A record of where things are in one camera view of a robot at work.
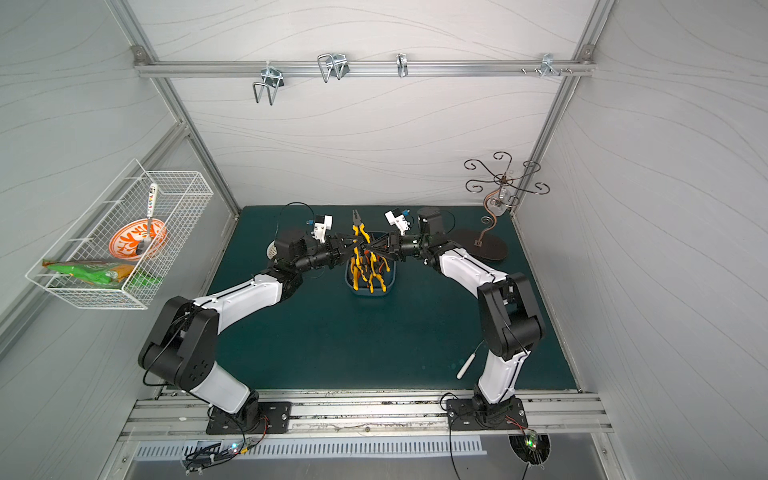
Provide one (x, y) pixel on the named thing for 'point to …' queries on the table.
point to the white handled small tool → (468, 362)
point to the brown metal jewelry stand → (504, 187)
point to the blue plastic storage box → (369, 274)
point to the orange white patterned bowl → (124, 240)
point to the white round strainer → (271, 250)
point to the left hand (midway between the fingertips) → (363, 243)
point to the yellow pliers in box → (373, 259)
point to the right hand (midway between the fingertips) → (366, 248)
